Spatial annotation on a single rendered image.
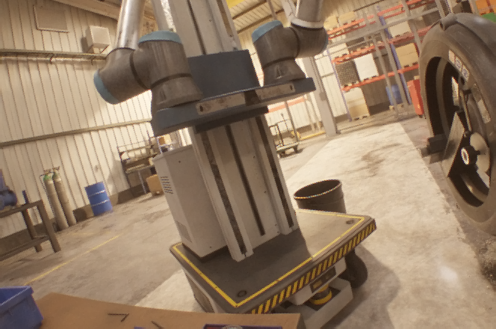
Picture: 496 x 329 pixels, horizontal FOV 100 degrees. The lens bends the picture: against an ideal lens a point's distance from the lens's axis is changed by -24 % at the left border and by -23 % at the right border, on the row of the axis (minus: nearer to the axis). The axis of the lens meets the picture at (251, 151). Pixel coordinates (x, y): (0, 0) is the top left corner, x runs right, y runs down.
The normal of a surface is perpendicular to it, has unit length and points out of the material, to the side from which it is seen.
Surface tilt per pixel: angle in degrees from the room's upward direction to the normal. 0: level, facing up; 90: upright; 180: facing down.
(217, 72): 90
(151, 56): 90
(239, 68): 90
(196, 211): 90
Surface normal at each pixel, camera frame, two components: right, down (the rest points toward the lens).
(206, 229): 0.49, -0.10
